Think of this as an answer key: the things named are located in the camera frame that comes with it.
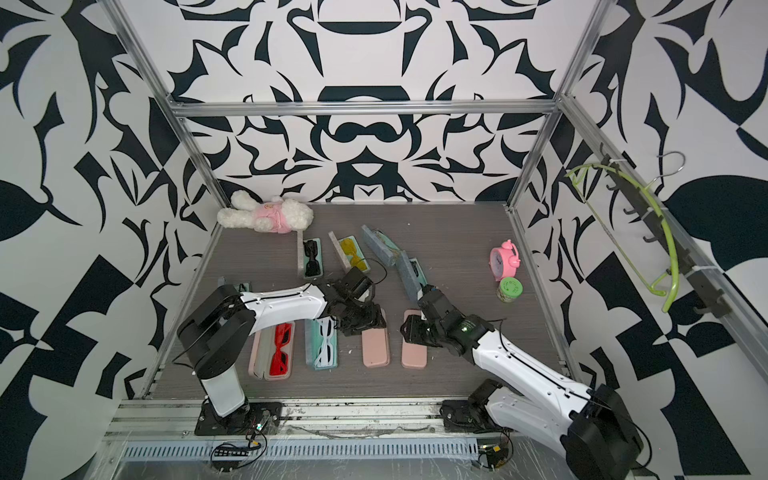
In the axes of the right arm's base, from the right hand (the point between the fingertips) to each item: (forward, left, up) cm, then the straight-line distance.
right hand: (403, 326), depth 81 cm
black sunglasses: (+24, +29, -7) cm, 38 cm away
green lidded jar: (+13, -33, -4) cm, 35 cm away
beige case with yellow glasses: (+23, +18, -1) cm, 29 cm away
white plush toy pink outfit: (+39, +42, +2) cm, 57 cm away
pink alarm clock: (+20, -32, 0) cm, 38 cm away
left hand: (+3, +7, -5) cm, 9 cm away
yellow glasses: (+30, +17, -5) cm, 35 cm away
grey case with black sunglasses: (+23, +31, -1) cm, 39 cm away
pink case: (-3, +7, -5) cm, 9 cm away
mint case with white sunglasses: (-2, +23, -6) cm, 24 cm away
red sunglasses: (-7, +33, -5) cm, 34 cm away
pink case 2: (-6, -3, -6) cm, 9 cm away
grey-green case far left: (+16, +50, -6) cm, 53 cm away
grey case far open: (+24, +2, 0) cm, 24 cm away
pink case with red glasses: (-5, +36, -6) cm, 37 cm away
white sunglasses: (-4, +21, -6) cm, 23 cm away
